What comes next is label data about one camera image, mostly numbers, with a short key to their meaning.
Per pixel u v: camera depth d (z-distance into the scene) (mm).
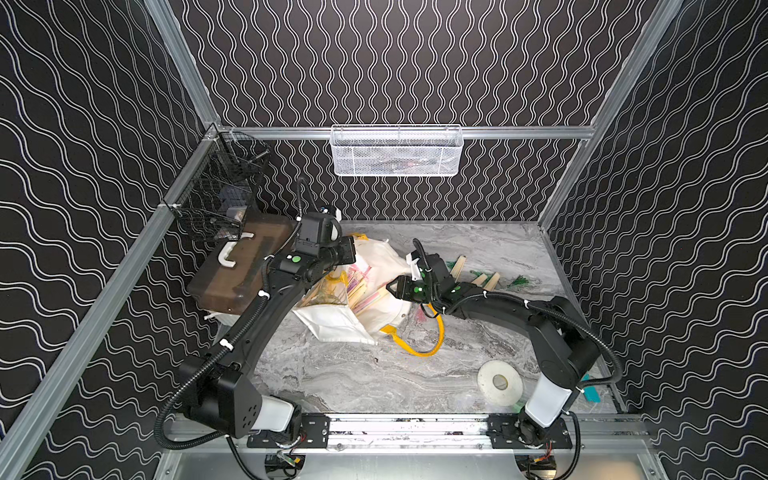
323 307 801
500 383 818
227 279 843
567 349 474
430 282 704
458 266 1065
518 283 1032
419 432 764
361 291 971
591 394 803
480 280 1032
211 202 942
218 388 397
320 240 604
